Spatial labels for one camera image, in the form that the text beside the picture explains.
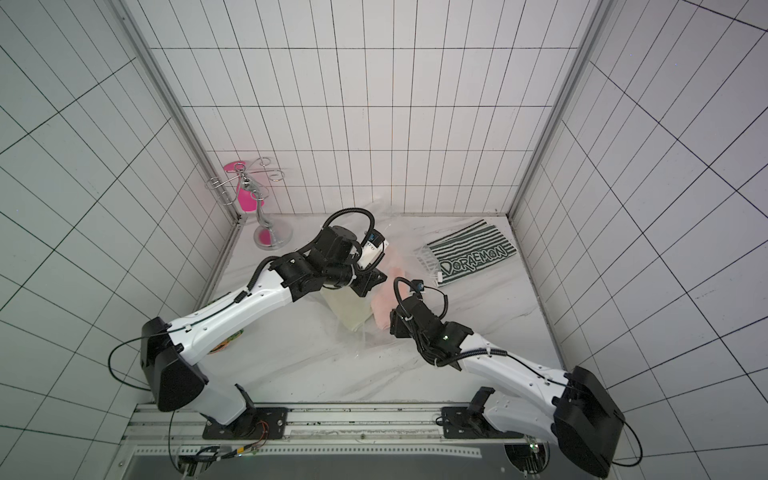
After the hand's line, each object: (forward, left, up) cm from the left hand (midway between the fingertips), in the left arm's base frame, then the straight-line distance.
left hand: (377, 283), depth 74 cm
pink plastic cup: (+44, +52, -13) cm, 70 cm away
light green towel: (0, +8, -15) cm, 17 cm away
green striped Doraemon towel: (+27, -32, -21) cm, 46 cm away
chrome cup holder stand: (+34, +43, -21) cm, 58 cm away
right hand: (0, -6, -13) cm, 14 cm away
